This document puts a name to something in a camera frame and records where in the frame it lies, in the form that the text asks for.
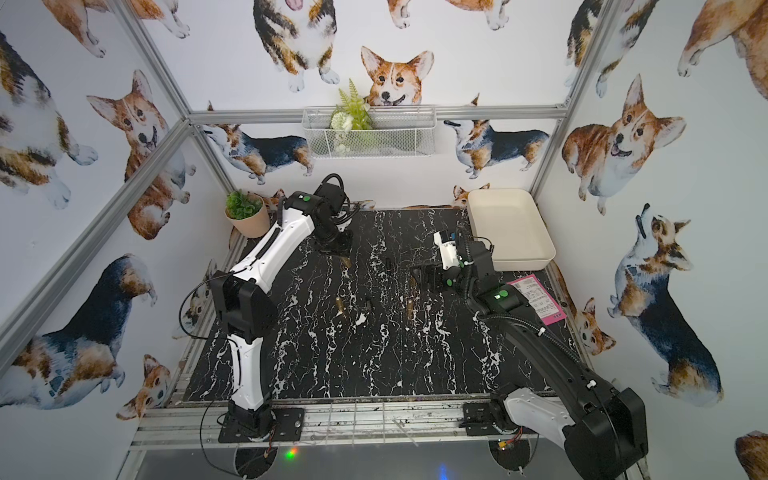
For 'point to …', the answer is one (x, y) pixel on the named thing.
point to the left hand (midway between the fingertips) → (353, 248)
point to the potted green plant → (248, 212)
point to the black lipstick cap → (388, 264)
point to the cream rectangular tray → (512, 220)
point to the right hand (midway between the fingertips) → (419, 265)
